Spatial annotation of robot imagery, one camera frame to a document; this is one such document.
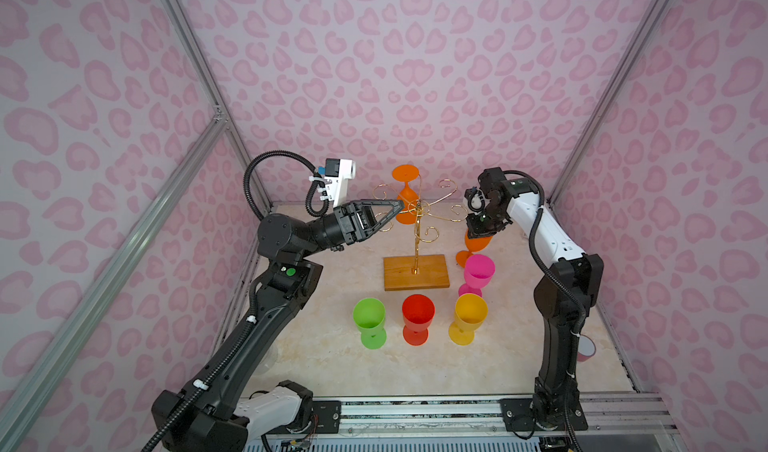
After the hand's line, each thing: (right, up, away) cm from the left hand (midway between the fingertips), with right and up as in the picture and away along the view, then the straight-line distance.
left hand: (401, 209), depth 48 cm
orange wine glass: (+2, +12, +35) cm, 37 cm away
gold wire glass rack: (+5, +2, +29) cm, 29 cm away
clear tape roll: (-35, -39, +33) cm, 61 cm away
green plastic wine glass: (-8, -26, +33) cm, 43 cm away
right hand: (+23, -4, +42) cm, 48 cm away
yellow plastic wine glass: (+19, -26, +34) cm, 47 cm away
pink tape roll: (+49, -35, +31) cm, 68 cm away
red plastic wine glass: (+5, -25, +31) cm, 40 cm away
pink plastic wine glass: (+23, -15, +36) cm, 45 cm away
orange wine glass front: (+23, -8, +46) cm, 52 cm away
